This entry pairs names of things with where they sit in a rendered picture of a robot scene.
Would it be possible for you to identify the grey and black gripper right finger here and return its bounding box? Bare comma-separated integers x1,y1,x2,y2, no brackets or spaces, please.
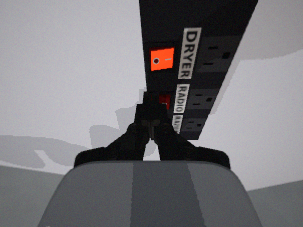
151,91,231,170

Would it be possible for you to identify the black power strip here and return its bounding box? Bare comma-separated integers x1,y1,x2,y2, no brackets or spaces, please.
139,0,258,140

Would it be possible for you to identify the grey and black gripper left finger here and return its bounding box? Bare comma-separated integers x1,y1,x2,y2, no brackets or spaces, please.
73,91,152,168

